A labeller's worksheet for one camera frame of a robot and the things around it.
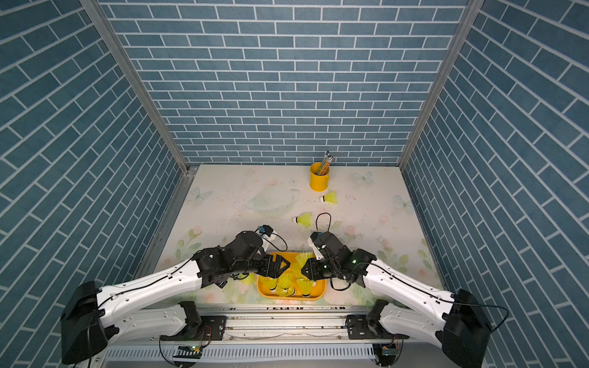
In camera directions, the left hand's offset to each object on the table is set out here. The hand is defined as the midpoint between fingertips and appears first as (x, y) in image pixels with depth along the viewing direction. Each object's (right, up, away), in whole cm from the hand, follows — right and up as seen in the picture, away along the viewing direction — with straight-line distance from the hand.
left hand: (286, 266), depth 74 cm
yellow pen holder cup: (+13, +31, +31) cm, 46 cm away
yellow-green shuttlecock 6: (-6, -7, +5) cm, 11 cm away
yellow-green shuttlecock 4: (+6, -7, +3) cm, 10 cm away
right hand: (+6, -3, +2) cm, 7 cm away
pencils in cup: (+15, +37, +29) cm, 50 cm away
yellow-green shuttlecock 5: (-1, -8, +5) cm, 9 cm away
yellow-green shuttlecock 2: (+18, +21, +30) cm, 41 cm away
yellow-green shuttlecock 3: (+4, +1, +2) cm, 5 cm away
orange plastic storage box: (+2, -8, +6) cm, 10 cm away
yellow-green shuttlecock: (+6, +12, +25) cm, 28 cm away
